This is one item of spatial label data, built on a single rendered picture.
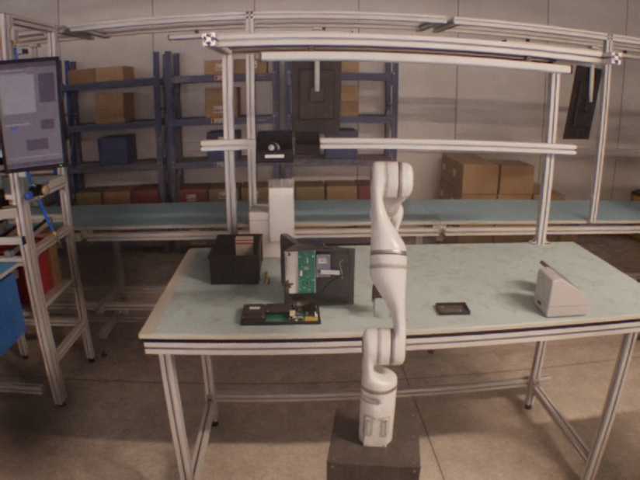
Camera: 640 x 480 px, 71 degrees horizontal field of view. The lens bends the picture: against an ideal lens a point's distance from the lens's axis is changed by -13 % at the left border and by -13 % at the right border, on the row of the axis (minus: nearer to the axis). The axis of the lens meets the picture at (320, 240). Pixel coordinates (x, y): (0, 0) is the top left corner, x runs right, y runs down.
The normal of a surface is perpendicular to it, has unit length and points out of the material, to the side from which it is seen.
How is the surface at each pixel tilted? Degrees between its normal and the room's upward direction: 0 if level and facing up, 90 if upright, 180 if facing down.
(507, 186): 90
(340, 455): 0
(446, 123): 90
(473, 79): 90
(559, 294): 90
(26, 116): 101
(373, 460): 0
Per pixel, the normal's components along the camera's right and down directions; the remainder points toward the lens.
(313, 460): 0.00, -0.96
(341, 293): -0.31, 0.28
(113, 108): 0.05, 0.29
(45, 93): 0.46, 0.44
